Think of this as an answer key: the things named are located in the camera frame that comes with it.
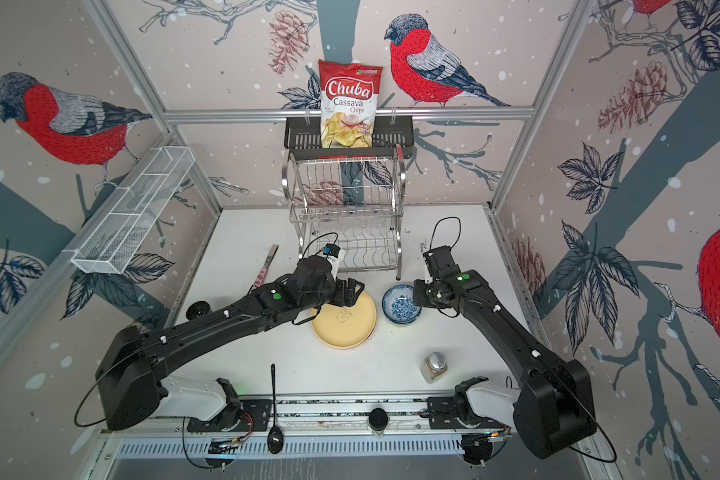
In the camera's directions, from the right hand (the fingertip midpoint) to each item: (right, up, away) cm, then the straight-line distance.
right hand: (415, 299), depth 83 cm
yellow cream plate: (-20, -9, +4) cm, 23 cm away
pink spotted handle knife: (-50, +4, +18) cm, 53 cm away
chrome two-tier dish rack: (-20, +29, +22) cm, 41 cm away
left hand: (-17, +5, -6) cm, 19 cm away
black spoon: (-36, -31, -13) cm, 49 cm away
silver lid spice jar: (+3, -15, -10) cm, 18 cm away
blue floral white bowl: (-4, -3, +6) cm, 8 cm away
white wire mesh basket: (-76, +15, -12) cm, 79 cm away
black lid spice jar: (-60, -2, -3) cm, 61 cm away
